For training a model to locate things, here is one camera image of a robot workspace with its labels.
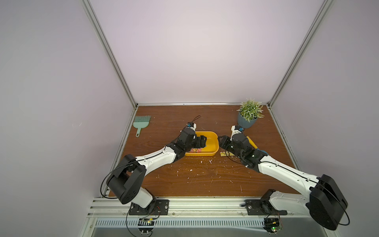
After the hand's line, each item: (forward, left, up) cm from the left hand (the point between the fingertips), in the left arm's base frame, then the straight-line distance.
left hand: (204, 138), depth 86 cm
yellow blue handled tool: (+2, -34, -11) cm, 36 cm away
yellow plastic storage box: (+1, -6, -11) cm, 12 cm away
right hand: (-1, -8, +5) cm, 10 cm away
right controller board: (-40, -32, -12) cm, 53 cm away
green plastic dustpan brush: (+22, +47, -12) cm, 53 cm away
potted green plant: (+18, -30, +3) cm, 35 cm away
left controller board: (-41, +29, -15) cm, 53 cm away
